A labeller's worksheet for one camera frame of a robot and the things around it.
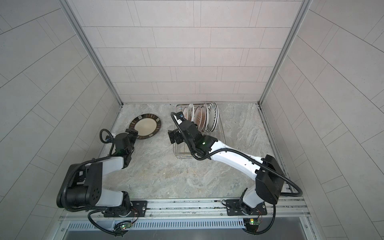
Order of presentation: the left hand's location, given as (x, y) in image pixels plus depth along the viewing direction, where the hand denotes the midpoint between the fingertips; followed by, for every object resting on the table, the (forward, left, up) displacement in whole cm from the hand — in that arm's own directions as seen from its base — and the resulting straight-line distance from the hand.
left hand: (136, 129), depth 91 cm
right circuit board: (-46, -64, -8) cm, 79 cm away
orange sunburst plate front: (+10, -38, 0) cm, 39 cm away
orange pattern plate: (+4, -42, +6) cm, 42 cm away
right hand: (-8, -26, +13) cm, 30 cm away
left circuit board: (-48, -7, -4) cm, 48 cm away
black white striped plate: (+6, -47, +5) cm, 48 cm away
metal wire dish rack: (-11, -29, -8) cm, 32 cm away
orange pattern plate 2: (+3, -43, +8) cm, 44 cm away
